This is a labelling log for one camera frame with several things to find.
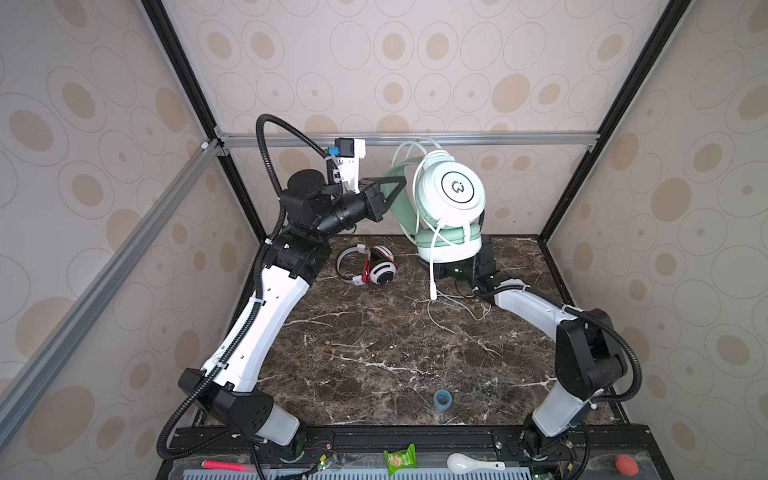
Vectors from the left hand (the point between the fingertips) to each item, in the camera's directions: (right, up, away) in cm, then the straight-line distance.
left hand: (412, 179), depth 53 cm
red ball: (+51, -62, +17) cm, 82 cm away
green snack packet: (-1, -61, +17) cm, 63 cm away
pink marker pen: (-46, -62, +18) cm, 80 cm away
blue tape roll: (+10, -52, +28) cm, 60 cm away
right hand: (+5, -13, +33) cm, 36 cm away
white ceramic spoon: (+12, -62, +18) cm, 66 cm away
